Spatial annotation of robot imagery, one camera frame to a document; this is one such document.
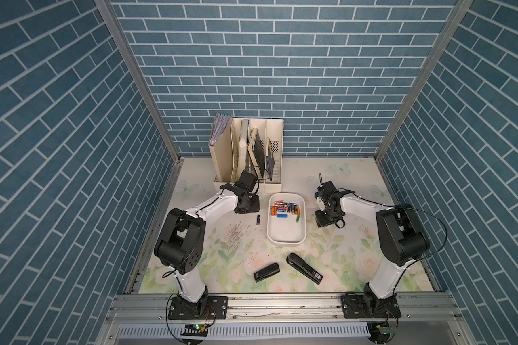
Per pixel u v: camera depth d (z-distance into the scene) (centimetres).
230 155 102
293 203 101
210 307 73
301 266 80
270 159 111
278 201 99
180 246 47
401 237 49
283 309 75
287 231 93
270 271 79
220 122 94
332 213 77
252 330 77
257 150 101
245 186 73
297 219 96
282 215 98
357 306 73
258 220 96
